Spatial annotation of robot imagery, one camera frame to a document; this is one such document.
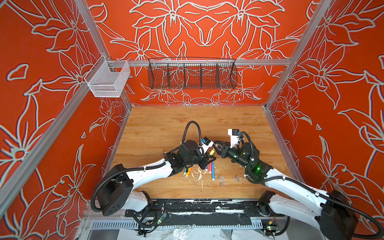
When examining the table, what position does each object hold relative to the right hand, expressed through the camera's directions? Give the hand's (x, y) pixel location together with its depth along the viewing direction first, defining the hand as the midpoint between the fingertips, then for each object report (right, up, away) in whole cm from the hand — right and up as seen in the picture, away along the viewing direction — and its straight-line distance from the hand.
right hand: (210, 142), depth 73 cm
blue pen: (+3, -19, +13) cm, 23 cm away
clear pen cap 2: (+8, -24, +8) cm, 27 cm away
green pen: (-14, -20, +11) cm, 26 cm away
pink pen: (+1, -17, +13) cm, 21 cm away
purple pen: (-1, -17, +13) cm, 22 cm away
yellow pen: (+1, -5, 0) cm, 5 cm away
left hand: (+3, -8, +2) cm, 8 cm away
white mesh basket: (-64, +38, +21) cm, 77 cm away
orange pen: (-11, -18, +13) cm, 25 cm away
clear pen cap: (+7, -22, +9) cm, 25 cm away
